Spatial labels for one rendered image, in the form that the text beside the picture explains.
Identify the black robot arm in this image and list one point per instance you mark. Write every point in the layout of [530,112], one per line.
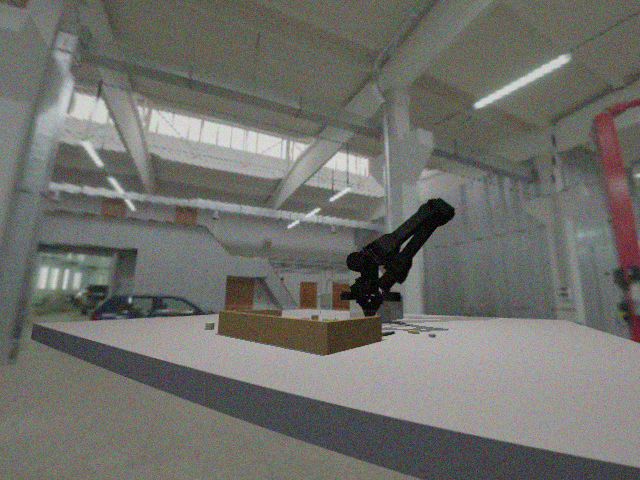
[430,215]

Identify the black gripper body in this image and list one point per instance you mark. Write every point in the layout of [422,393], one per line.
[385,296]

